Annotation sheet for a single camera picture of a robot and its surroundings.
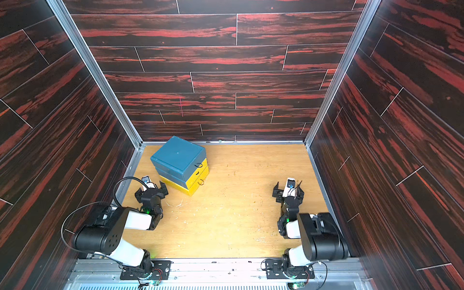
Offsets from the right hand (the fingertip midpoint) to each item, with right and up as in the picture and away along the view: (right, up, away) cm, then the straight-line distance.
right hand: (293, 185), depth 89 cm
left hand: (-72, 0, +4) cm, 72 cm away
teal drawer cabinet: (-58, +13, -4) cm, 60 cm away
